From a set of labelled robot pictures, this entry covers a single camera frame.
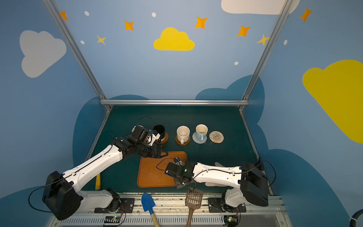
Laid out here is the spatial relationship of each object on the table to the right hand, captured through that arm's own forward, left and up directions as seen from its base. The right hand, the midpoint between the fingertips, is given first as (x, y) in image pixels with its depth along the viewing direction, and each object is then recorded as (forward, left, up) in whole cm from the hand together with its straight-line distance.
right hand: (181, 179), depth 78 cm
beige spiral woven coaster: (+34, -24, -7) cm, 42 cm away
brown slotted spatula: (-10, -7, -4) cm, 12 cm away
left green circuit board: (-20, +35, -8) cm, 41 cm away
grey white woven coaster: (+29, -9, -5) cm, 31 cm away
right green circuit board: (-17, -27, -9) cm, 33 cm away
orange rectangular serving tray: (+5, +19, -5) cm, 21 cm away
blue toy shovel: (-12, +18, -6) cm, 22 cm away
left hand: (+11, +12, +10) cm, 19 cm away
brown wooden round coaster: (+27, +15, -5) cm, 31 cm away
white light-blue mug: (+33, -12, +1) cm, 35 cm away
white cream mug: (+32, +1, -3) cm, 32 cm away
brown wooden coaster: (+24, -1, -1) cm, 24 cm away
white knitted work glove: (0, -19, -5) cm, 20 cm away
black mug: (+30, +16, +6) cm, 34 cm away
